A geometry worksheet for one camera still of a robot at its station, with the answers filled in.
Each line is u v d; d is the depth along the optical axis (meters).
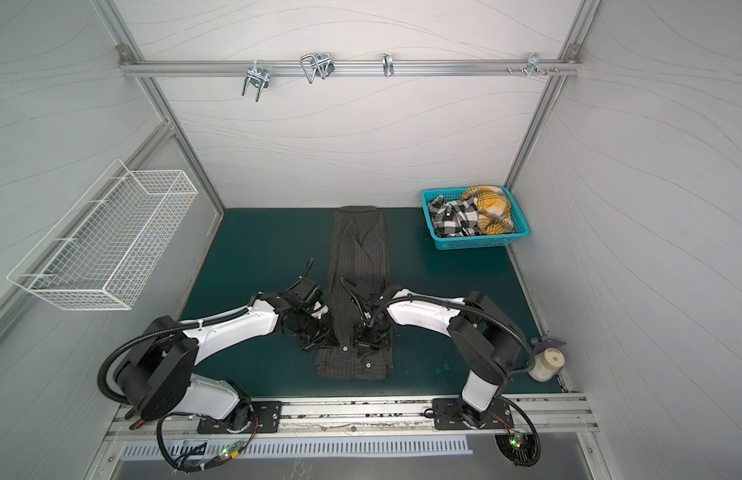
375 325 0.64
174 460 0.68
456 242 1.02
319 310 0.75
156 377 0.42
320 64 0.76
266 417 0.73
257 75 0.78
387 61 0.72
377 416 0.75
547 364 0.73
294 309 0.65
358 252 1.03
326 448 0.70
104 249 0.69
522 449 0.72
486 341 0.46
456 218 1.05
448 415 0.73
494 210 1.04
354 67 0.78
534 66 0.77
